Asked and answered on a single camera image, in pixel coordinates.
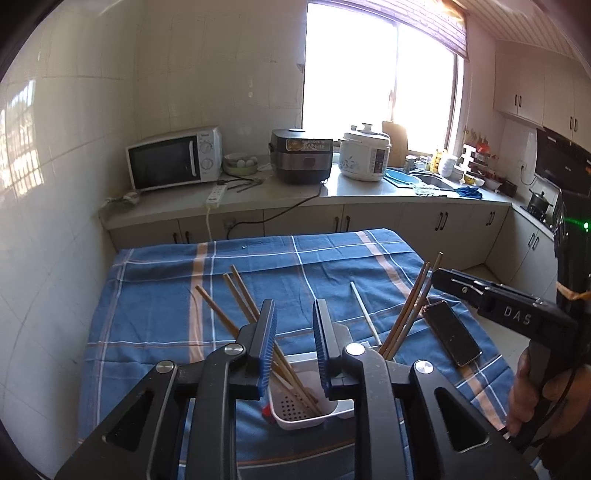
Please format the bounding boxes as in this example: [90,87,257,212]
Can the wooden chopstick five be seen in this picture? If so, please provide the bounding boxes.
[222,273,256,323]

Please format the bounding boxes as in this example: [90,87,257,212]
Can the wooden chopstick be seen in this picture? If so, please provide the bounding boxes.
[379,262,430,358]
[195,285,239,339]

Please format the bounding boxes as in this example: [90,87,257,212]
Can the wooden chopstick six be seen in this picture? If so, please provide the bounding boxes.
[230,265,260,320]

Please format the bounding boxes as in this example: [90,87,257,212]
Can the wooden chopstick four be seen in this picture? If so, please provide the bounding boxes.
[349,281,383,347]

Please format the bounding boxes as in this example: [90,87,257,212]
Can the wooden chopstick seven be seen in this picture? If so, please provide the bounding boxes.
[380,252,443,360]

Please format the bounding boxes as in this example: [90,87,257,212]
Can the wooden chopstick two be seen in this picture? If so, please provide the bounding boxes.
[390,279,432,360]

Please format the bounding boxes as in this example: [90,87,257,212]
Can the wooden chopstick one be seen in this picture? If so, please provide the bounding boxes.
[271,343,321,416]

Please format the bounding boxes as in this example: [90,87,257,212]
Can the white kitchen counter cabinets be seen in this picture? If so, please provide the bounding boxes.
[101,169,557,298]

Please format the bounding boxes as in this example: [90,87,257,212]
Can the person's right hand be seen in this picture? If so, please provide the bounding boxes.
[505,347,591,437]

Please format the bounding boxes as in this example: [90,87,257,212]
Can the blue plaid tablecloth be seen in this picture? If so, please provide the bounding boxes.
[78,229,514,479]

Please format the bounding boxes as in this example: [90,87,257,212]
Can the black smartphone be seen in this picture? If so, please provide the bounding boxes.
[424,301,482,367]

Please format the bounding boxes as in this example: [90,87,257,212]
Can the red object behind holder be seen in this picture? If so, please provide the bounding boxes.
[262,404,273,421]

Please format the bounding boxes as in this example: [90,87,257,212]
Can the white two-compartment utensil holder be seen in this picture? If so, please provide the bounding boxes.
[267,352,353,431]

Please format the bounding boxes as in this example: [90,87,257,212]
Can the blue cloth on counter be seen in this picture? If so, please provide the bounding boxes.
[455,185,483,200]

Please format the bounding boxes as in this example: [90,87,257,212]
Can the white power strip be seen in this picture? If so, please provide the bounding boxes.
[205,184,228,208]

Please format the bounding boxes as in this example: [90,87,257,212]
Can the wooden cutting board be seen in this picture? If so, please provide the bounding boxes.
[382,121,408,168]

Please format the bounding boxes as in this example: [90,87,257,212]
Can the black range hood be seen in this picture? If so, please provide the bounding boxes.
[535,129,591,196]

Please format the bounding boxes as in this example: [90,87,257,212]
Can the white rice cooker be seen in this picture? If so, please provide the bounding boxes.
[339,123,392,182]

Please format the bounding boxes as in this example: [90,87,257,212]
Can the bowl of eggs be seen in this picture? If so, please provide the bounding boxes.
[222,152,259,177]

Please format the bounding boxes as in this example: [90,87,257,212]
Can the dark rice cooker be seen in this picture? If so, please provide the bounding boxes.
[269,128,334,185]

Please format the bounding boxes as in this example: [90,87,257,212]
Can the white microwave oven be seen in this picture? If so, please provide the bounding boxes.
[126,126,223,192]

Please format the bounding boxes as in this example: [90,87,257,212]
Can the bamboo window blind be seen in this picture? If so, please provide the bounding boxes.
[321,0,469,60]

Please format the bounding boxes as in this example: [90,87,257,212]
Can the black power cable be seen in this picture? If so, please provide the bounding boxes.
[225,183,325,240]

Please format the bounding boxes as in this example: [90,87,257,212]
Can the white upper wall cabinets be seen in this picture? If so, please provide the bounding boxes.
[494,41,590,150]

